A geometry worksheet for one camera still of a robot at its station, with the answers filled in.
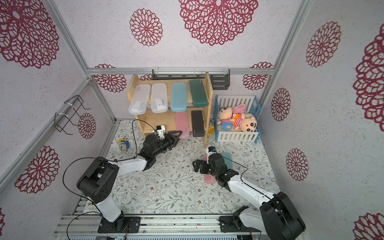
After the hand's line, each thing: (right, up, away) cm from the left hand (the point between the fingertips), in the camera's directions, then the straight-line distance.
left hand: (183, 133), depth 83 cm
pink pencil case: (+15, -27, +4) cm, 31 cm away
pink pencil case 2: (-1, +5, +6) cm, 8 cm away
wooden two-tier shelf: (-10, +9, +9) cm, 16 cm away
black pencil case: (+8, +6, +5) cm, 11 cm away
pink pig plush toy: (+29, +13, +21) cm, 39 cm away
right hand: (+11, -18, +3) cm, 21 cm away
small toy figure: (-41, -8, +17) cm, 45 cm away
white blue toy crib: (+52, +18, +30) cm, 62 cm away
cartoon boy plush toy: (+39, +7, +19) cm, 44 cm away
